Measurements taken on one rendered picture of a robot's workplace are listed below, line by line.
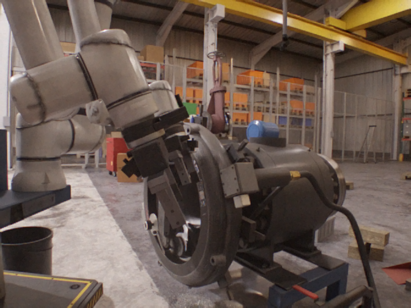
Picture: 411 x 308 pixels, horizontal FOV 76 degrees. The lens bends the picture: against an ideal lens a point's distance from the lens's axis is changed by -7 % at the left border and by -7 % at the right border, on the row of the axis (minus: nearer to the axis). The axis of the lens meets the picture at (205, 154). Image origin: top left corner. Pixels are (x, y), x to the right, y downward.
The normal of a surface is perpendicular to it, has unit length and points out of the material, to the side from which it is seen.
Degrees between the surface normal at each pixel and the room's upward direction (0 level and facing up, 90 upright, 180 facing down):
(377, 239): 90
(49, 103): 128
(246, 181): 68
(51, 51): 81
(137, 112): 90
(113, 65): 91
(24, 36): 99
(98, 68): 90
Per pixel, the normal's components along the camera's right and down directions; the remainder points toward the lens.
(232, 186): -0.83, 0.01
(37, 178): 0.45, -0.32
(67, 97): 0.52, 0.66
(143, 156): 0.13, 0.17
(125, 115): -0.11, 0.24
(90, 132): 0.88, 0.22
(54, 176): 0.84, -0.33
